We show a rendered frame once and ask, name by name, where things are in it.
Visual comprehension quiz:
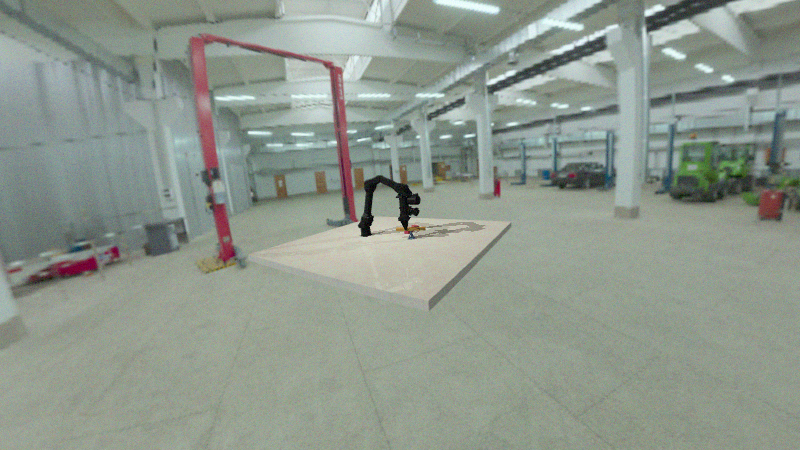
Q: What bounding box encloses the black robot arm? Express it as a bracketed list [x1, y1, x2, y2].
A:
[358, 175, 420, 237]

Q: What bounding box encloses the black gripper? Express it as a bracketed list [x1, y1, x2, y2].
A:
[398, 205, 412, 230]

